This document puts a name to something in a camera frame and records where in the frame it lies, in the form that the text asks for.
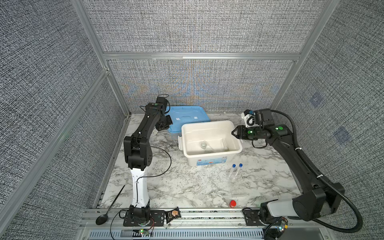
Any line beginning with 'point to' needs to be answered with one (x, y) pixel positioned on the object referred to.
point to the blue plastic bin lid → (182, 114)
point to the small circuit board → (172, 214)
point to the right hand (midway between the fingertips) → (236, 131)
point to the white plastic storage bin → (209, 143)
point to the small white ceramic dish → (203, 145)
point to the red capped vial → (232, 203)
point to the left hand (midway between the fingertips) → (169, 127)
